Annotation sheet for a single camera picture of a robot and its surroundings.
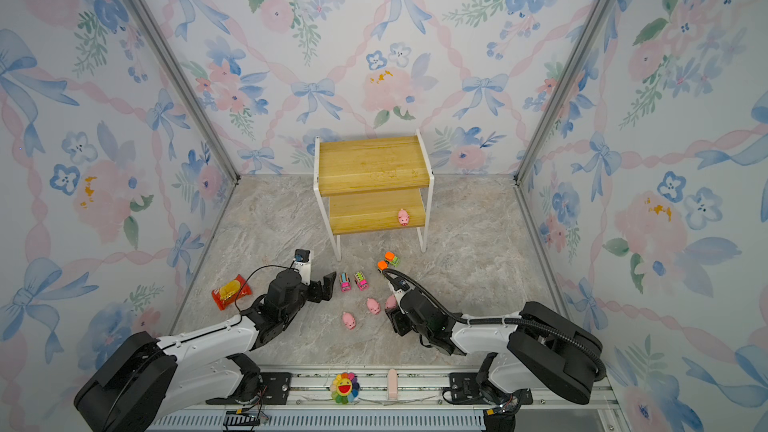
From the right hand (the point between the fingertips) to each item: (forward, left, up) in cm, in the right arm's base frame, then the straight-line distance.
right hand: (392, 305), depth 87 cm
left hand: (+8, +20, +8) cm, 23 cm away
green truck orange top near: (+12, +3, +2) cm, 13 cm away
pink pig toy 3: (-1, +5, +2) cm, 6 cm away
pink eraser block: (-20, 0, +2) cm, 20 cm away
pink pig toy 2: (+1, 0, +2) cm, 2 cm away
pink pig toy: (+19, -3, +18) cm, 26 cm away
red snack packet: (+2, +48, +3) cm, 48 cm away
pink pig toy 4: (-5, +12, +2) cm, 13 cm away
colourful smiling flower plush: (-21, +11, +1) cm, 24 cm away
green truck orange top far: (+14, 0, +2) cm, 15 cm away
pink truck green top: (+7, +10, +2) cm, 12 cm away
